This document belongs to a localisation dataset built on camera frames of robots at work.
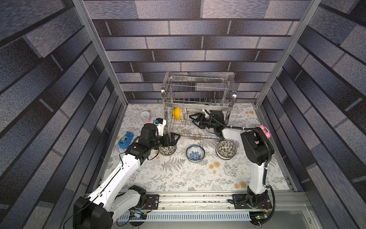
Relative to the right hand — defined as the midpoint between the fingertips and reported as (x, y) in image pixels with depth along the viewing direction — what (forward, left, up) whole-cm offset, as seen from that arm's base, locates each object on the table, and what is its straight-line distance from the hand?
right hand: (189, 118), depth 92 cm
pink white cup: (+7, +33, -7) cm, 35 cm away
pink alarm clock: (-7, -49, -4) cm, 50 cm away
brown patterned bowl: (+12, +5, -9) cm, 16 cm away
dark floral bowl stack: (-18, -23, -10) cm, 31 cm away
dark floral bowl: (-17, +15, -14) cm, 26 cm away
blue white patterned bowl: (-20, -4, -12) cm, 23 cm away
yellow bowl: (+8, +10, -4) cm, 13 cm away
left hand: (-18, +8, +7) cm, 21 cm away
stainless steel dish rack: (+32, +5, -10) cm, 34 cm away
